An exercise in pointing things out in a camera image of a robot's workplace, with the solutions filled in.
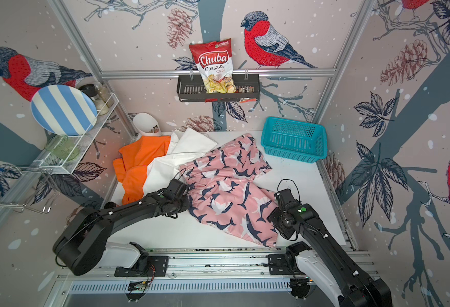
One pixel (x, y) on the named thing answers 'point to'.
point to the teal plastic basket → (297, 141)
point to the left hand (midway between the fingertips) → (190, 202)
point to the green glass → (61, 147)
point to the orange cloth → (131, 169)
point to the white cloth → (184, 145)
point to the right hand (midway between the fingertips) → (272, 220)
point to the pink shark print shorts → (222, 193)
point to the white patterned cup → (146, 125)
